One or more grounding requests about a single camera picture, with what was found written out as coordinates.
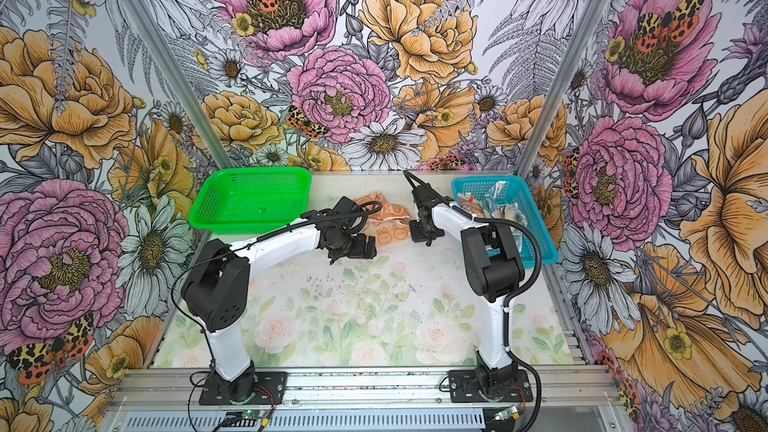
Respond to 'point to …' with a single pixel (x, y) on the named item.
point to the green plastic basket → (235, 201)
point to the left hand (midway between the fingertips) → (359, 259)
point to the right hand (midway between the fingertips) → (423, 242)
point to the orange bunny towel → (389, 224)
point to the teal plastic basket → (514, 191)
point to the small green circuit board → (253, 414)
